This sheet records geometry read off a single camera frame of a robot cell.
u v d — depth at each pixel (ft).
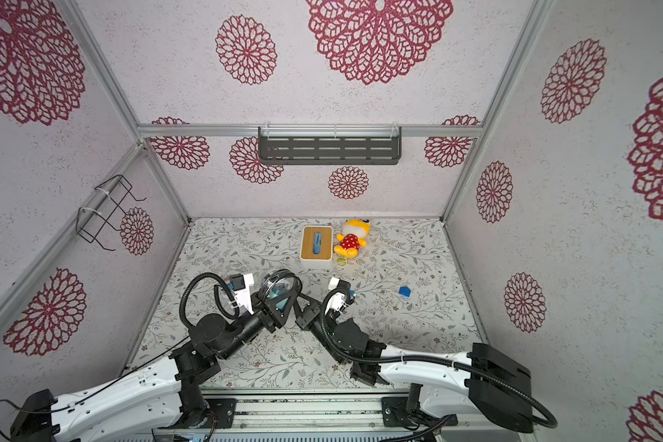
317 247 3.54
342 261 3.48
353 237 3.49
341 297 2.05
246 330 1.93
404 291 3.20
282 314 1.97
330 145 3.02
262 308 2.01
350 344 1.69
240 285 1.94
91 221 2.39
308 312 1.96
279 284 2.01
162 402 1.96
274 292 2.03
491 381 1.33
